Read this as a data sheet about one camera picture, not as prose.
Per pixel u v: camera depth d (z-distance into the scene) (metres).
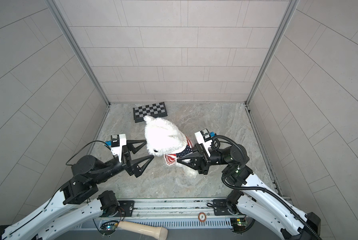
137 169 0.48
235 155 0.44
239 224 0.68
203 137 0.45
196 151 0.49
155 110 1.08
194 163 0.49
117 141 0.46
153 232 0.62
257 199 0.46
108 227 0.65
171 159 0.48
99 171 0.42
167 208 0.73
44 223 0.43
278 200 0.43
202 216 0.69
